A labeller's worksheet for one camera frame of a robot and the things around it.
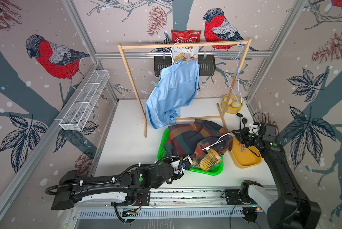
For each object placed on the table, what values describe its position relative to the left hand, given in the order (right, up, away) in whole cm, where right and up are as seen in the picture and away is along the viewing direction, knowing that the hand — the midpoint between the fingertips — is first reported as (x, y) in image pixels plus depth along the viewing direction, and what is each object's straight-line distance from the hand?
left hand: (185, 156), depth 69 cm
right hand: (+29, +12, +13) cm, 33 cm away
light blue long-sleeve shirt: (-4, +37, +12) cm, 39 cm away
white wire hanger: (+27, +9, +11) cm, 31 cm away
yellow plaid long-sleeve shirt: (+15, -5, +9) cm, 18 cm away
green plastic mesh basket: (+17, -10, +7) cm, 21 cm away
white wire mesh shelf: (-56, +26, +7) cm, 63 cm away
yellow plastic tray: (+37, -6, +16) cm, 40 cm away
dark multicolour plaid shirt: (+1, +7, +7) cm, 9 cm away
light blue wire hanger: (+48, +29, +43) cm, 71 cm away
